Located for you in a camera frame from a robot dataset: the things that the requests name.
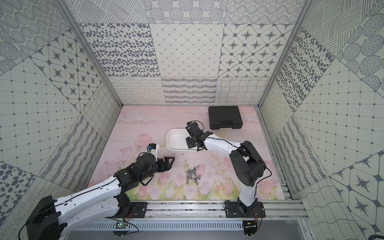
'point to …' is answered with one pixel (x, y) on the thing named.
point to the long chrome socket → (187, 179)
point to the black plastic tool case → (225, 116)
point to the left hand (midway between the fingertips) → (170, 156)
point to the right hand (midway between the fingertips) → (193, 141)
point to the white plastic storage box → (175, 140)
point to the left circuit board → (120, 225)
